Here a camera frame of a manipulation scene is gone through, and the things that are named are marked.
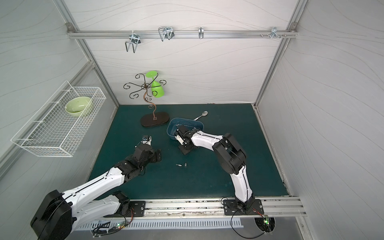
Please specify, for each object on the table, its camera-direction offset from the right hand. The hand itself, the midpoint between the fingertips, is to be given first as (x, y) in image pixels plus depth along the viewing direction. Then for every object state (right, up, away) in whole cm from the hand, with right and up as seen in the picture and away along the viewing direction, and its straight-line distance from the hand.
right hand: (185, 147), depth 96 cm
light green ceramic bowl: (-53, +25, -23) cm, 63 cm away
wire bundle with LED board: (-37, -33, -26) cm, 56 cm away
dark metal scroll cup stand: (-21, +37, -7) cm, 43 cm away
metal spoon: (+13, +22, +18) cm, 32 cm away
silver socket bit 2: (+1, -9, -8) cm, 12 cm away
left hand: (-17, +1, -11) cm, 20 cm away
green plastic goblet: (-15, +36, -12) cm, 40 cm away
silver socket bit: (-3, -9, -8) cm, 12 cm away
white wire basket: (-57, +14, -30) cm, 66 cm away
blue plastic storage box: (-9, +15, +8) cm, 20 cm away
